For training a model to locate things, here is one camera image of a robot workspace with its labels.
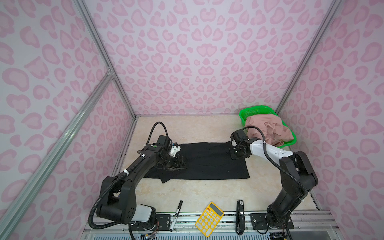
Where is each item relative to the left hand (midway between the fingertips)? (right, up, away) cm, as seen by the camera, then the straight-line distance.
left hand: (183, 164), depth 83 cm
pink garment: (+57, +17, +12) cm, 61 cm away
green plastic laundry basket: (+61, +34, +32) cm, 76 cm away
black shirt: (+16, -1, +15) cm, 22 cm away
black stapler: (+28, -25, -11) cm, 39 cm away
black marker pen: (-3, -24, -8) cm, 25 cm away
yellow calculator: (+14, -24, -9) cm, 30 cm away
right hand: (+30, +4, +10) cm, 32 cm away
